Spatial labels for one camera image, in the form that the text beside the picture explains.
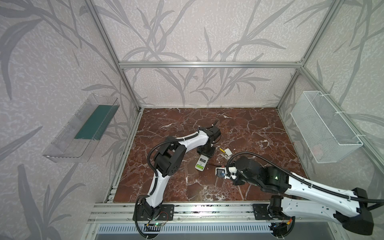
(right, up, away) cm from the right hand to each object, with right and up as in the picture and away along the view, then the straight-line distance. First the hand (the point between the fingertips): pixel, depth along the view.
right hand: (226, 161), depth 72 cm
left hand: (-7, 0, +22) cm, 23 cm away
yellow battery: (+1, 0, +24) cm, 24 cm away
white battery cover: (+5, -1, +23) cm, 24 cm away
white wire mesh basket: (+42, +13, -10) cm, 45 cm away
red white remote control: (-12, -6, +17) cm, 22 cm away
